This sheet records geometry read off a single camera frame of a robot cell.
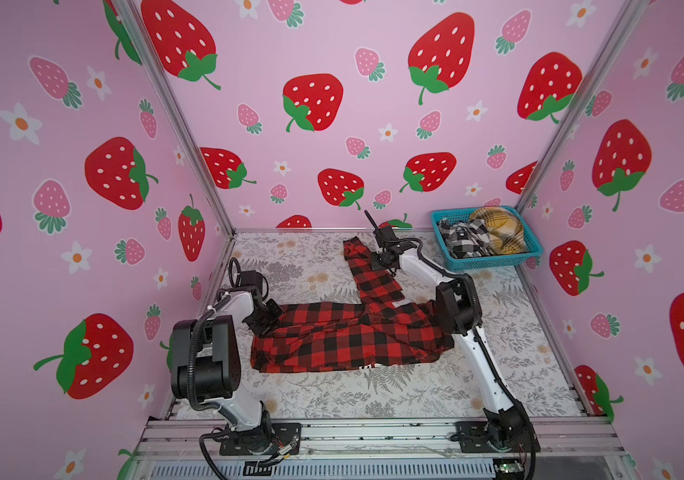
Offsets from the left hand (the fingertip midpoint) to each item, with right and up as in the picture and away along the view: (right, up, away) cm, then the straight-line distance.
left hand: (280, 320), depth 94 cm
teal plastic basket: (+88, +23, +10) cm, 92 cm away
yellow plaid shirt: (+79, +30, +14) cm, 86 cm away
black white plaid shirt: (+65, +27, +12) cm, 72 cm away
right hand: (+32, +19, +17) cm, 41 cm away
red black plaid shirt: (+23, -4, -6) cm, 24 cm away
